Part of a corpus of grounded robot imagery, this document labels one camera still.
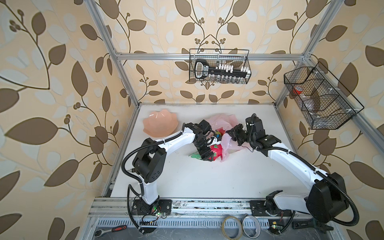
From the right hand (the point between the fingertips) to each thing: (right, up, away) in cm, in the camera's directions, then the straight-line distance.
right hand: (225, 131), depth 80 cm
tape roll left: (+4, -42, -13) cm, 44 cm away
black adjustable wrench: (+39, -43, -11) cm, 59 cm away
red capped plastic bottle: (+45, +24, +9) cm, 52 cm away
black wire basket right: (+49, +15, -6) cm, 51 cm away
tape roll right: (+11, -44, -10) cm, 47 cm away
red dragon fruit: (-4, -11, +1) cm, 12 cm away
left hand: (-8, -12, +5) cm, 15 cm away
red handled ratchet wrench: (-60, -46, -12) cm, 77 cm away
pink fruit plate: (-43, +3, +28) cm, 51 cm away
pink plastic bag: (+1, -6, -6) cm, 9 cm away
